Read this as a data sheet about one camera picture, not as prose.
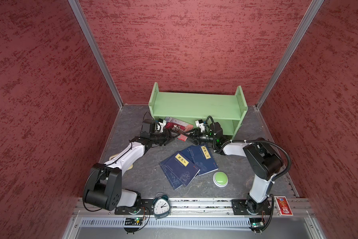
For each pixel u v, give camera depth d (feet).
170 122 3.05
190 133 2.86
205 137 2.60
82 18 2.44
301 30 2.60
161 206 2.33
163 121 2.67
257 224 2.29
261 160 1.64
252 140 1.83
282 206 2.43
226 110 2.67
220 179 2.66
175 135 2.60
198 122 2.85
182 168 2.80
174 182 2.66
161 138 2.44
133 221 2.36
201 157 2.96
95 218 2.33
